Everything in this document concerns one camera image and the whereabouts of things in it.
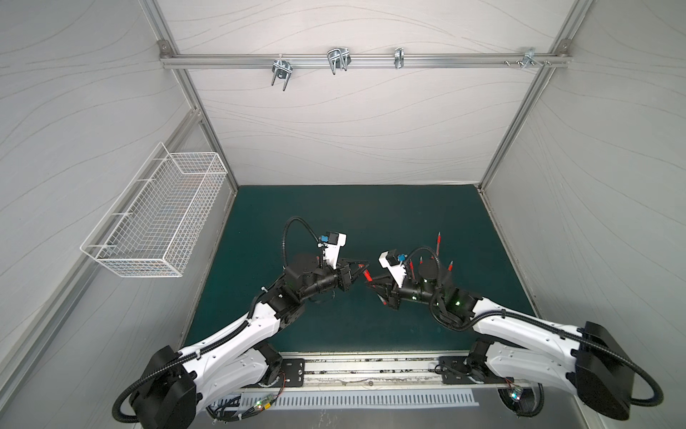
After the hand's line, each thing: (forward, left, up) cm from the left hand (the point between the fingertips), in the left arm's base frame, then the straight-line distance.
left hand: (362, 264), depth 70 cm
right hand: (-2, -2, -6) cm, 6 cm away
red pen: (+23, -31, -22) cm, 44 cm away
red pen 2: (+13, -33, -24) cm, 42 cm away
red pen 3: (-2, -1, -2) cm, 3 cm away
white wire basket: (+6, +55, +8) cm, 56 cm away
